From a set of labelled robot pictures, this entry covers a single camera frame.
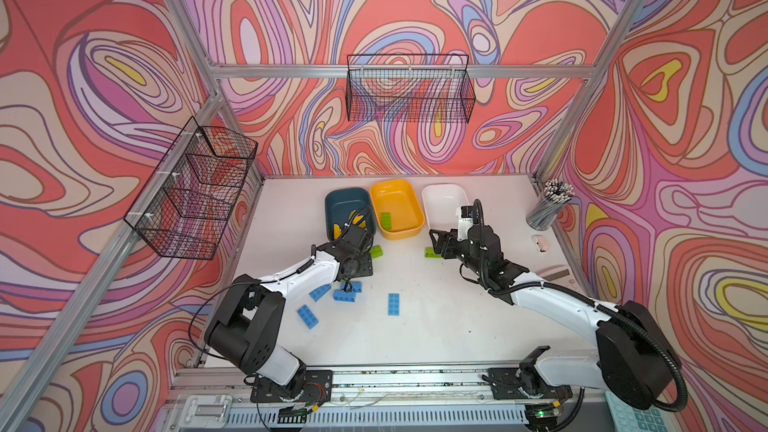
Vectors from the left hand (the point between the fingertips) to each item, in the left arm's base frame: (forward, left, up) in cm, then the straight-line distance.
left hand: (364, 265), depth 91 cm
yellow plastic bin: (+30, -12, -2) cm, 32 cm away
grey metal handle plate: (-37, +36, -3) cm, 52 cm away
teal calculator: (-38, -62, -2) cm, 73 cm away
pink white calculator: (-2, -60, -2) cm, 60 cm away
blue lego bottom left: (-15, +16, -3) cm, 22 cm away
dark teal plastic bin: (+28, +10, -3) cm, 30 cm away
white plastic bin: (+26, -27, -1) cm, 37 cm away
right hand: (+4, -23, +10) cm, 25 cm away
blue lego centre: (-11, -9, -3) cm, 15 cm away
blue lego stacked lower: (-9, +6, -2) cm, 11 cm away
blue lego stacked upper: (-6, +2, -2) cm, 7 cm away
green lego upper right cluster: (+6, -4, -3) cm, 8 cm away
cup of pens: (+17, -60, +13) cm, 64 cm away
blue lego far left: (-8, +13, -2) cm, 15 cm away
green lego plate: (+18, -7, -2) cm, 20 cm away
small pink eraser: (+9, -60, -2) cm, 60 cm away
